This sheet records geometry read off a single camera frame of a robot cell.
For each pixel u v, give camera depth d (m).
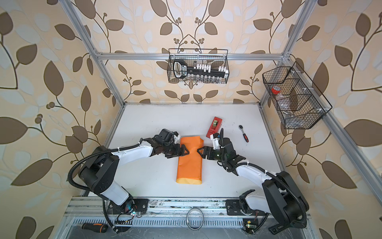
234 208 0.72
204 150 0.77
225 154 0.67
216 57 0.91
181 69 0.85
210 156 0.75
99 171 0.46
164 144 0.73
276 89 0.88
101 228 0.67
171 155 0.80
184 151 0.81
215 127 1.01
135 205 0.74
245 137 0.99
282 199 0.41
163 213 0.74
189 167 0.81
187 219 0.68
